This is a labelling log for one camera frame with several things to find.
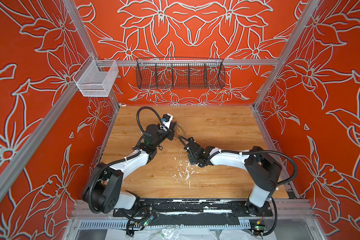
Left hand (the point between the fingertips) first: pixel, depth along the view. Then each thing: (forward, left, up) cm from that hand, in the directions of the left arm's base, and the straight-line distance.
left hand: (174, 121), depth 81 cm
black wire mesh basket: (+35, -1, +8) cm, 36 cm away
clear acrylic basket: (+25, +52, +9) cm, 58 cm away
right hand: (-10, -10, -21) cm, 25 cm away
